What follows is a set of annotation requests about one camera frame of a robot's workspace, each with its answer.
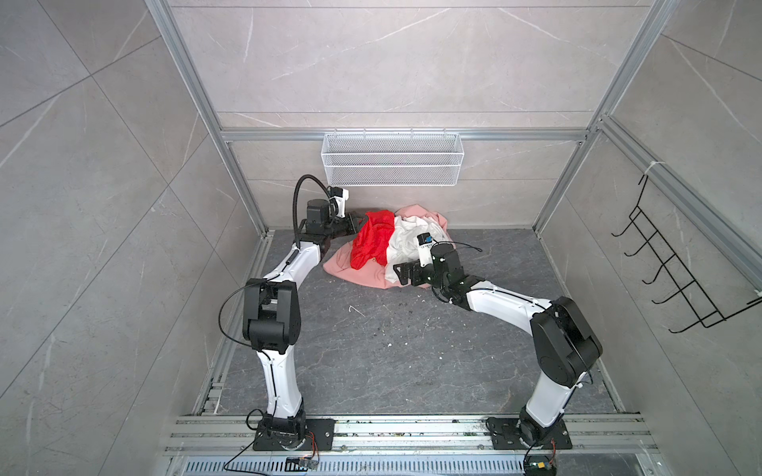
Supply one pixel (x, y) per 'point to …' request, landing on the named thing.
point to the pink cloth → (418, 211)
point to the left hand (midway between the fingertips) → (368, 210)
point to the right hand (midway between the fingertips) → (405, 261)
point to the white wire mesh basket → (393, 159)
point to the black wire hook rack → (677, 297)
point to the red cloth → (373, 238)
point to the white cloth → (403, 248)
